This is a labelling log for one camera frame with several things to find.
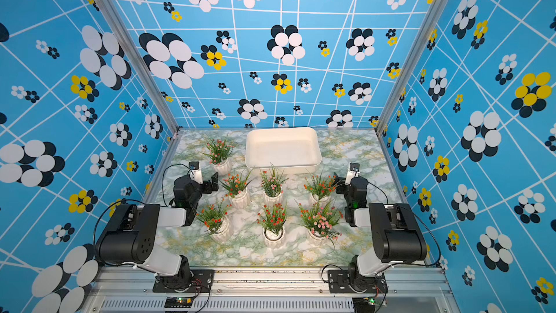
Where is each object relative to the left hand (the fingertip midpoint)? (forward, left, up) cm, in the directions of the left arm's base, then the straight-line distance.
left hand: (209, 171), depth 93 cm
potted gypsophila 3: (-10, -28, +5) cm, 31 cm away
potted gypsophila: (+7, -4, +5) cm, 9 cm away
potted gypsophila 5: (-25, -10, 0) cm, 27 cm away
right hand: (-1, -62, -1) cm, 62 cm away
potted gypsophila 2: (-11, -14, -1) cm, 18 cm away
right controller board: (-46, -60, -8) cm, 76 cm away
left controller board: (-46, +3, -11) cm, 47 cm away
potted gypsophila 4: (-10, -47, +4) cm, 48 cm away
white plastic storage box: (+21, -40, -10) cm, 47 cm away
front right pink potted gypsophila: (-25, -46, +7) cm, 52 cm away
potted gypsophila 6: (-25, -29, +6) cm, 39 cm away
